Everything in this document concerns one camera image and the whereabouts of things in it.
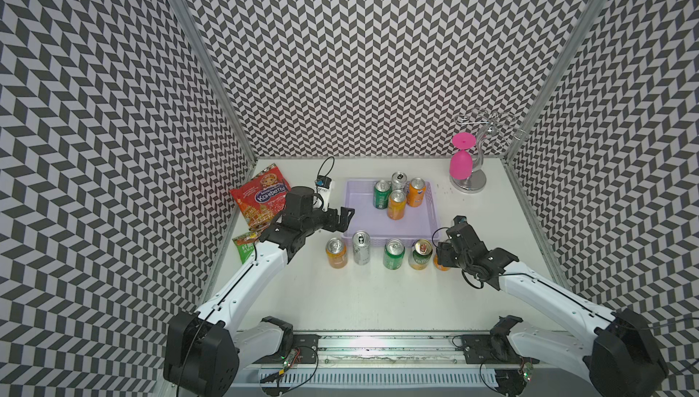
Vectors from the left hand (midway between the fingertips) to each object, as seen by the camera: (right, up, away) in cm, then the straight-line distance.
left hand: (339, 209), depth 80 cm
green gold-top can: (+24, -14, +1) cm, 28 cm away
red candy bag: (-31, +2, +21) cm, 38 cm away
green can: (+16, -14, +2) cm, 22 cm away
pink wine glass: (+42, +15, +15) cm, 47 cm away
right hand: (+34, -15, +4) cm, 37 cm away
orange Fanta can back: (+26, +4, +15) cm, 31 cm away
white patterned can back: (+20, +9, +14) cm, 26 cm away
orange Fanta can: (+19, 0, +14) cm, 23 cm away
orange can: (-1, -13, 0) cm, 13 cm away
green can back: (+14, +5, +16) cm, 22 cm away
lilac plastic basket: (+28, -7, +19) cm, 34 cm away
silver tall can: (+7, -11, -1) cm, 13 cm away
